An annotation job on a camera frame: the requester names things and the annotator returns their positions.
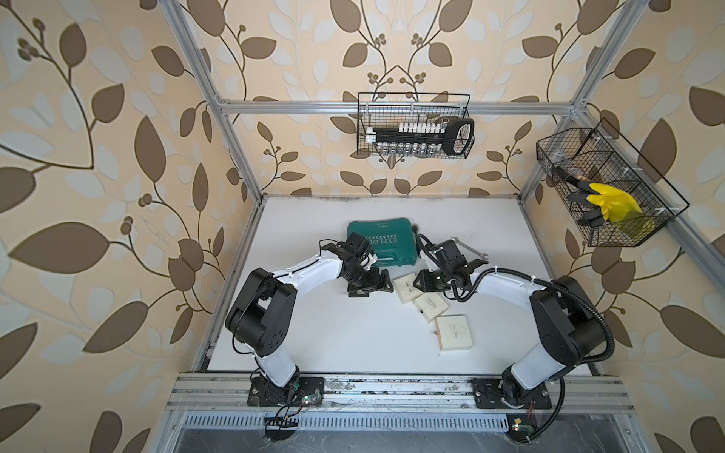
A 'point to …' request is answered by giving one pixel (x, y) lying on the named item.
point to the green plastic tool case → (393, 241)
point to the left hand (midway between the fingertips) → (379, 287)
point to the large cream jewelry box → (453, 331)
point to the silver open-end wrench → (481, 255)
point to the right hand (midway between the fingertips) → (417, 283)
